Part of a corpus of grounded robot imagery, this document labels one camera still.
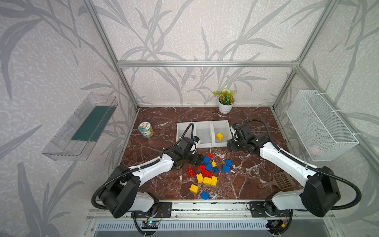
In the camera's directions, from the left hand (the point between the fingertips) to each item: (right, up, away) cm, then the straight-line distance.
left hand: (200, 152), depth 86 cm
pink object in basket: (+57, +4, -14) cm, 58 cm away
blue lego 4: (+5, -9, +1) cm, 10 cm away
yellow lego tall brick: (0, -14, -4) cm, 15 cm away
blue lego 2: (+18, -7, +4) cm, 20 cm away
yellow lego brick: (+13, +8, +13) cm, 20 cm away
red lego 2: (+3, -12, -2) cm, 12 cm away
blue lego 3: (+16, -11, +2) cm, 19 cm away
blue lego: (+3, -22, -7) cm, 23 cm away
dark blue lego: (+9, -10, +1) cm, 14 cm away
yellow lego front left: (-3, -18, -7) cm, 20 cm away
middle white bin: (+4, +11, +19) cm, 22 cm away
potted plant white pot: (+19, +33, +19) cm, 43 cm away
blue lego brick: (+4, -5, +2) cm, 7 cm away
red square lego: (+7, -4, +7) cm, 10 cm away
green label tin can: (-36, +13, +11) cm, 40 cm away
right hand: (+19, +8, 0) cm, 20 cm away
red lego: (-5, -12, -1) cm, 13 cm away
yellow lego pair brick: (+7, -15, -4) cm, 17 cm away
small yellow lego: (+9, -8, +3) cm, 12 cm away
